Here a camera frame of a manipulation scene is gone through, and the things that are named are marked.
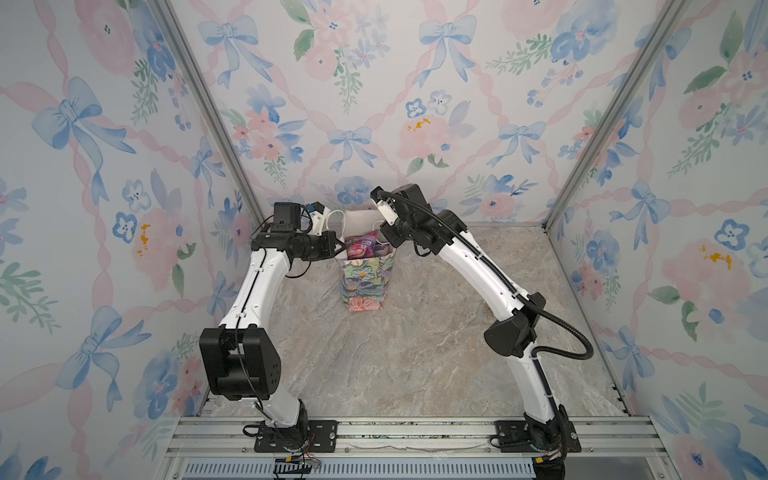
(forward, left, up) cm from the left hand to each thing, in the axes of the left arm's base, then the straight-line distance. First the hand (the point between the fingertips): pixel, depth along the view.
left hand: (346, 243), depth 82 cm
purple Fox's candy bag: (+3, -3, -5) cm, 7 cm away
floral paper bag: (-6, -6, -1) cm, 9 cm away
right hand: (+6, -12, +4) cm, 14 cm away
